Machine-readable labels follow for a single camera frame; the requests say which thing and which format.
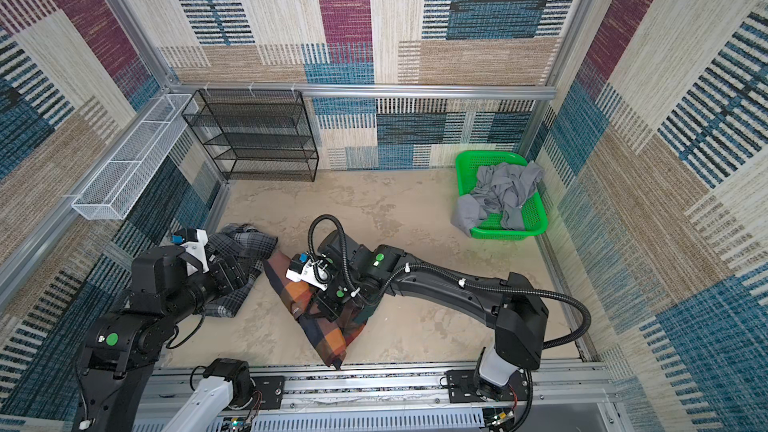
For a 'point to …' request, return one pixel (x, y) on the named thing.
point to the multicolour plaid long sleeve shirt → (333, 338)
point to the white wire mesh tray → (114, 190)
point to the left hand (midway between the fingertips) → (240, 260)
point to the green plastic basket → (492, 227)
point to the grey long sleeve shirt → (499, 188)
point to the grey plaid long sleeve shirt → (245, 248)
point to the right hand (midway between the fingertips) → (312, 318)
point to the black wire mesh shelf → (256, 134)
